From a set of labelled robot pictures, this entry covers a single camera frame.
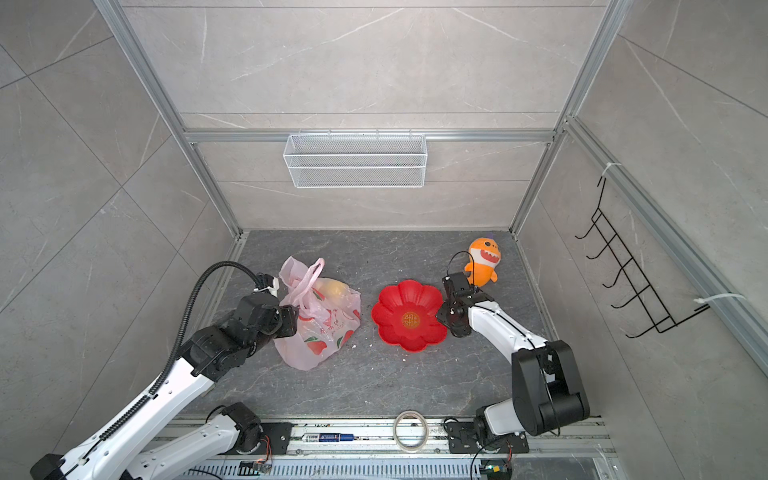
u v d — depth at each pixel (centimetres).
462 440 73
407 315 95
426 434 74
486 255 101
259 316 54
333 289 95
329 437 73
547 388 44
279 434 73
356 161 101
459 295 70
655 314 61
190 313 48
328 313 78
